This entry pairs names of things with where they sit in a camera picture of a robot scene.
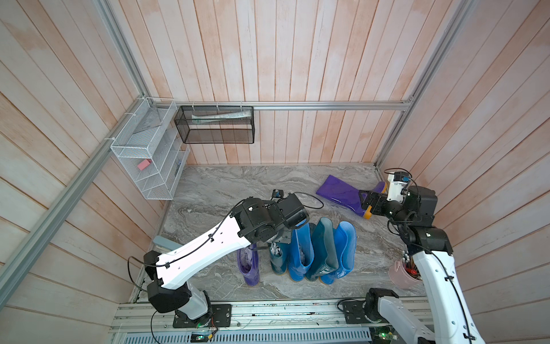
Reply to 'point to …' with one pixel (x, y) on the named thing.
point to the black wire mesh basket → (216, 124)
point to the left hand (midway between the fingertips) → (278, 234)
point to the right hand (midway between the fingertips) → (370, 191)
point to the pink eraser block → (143, 165)
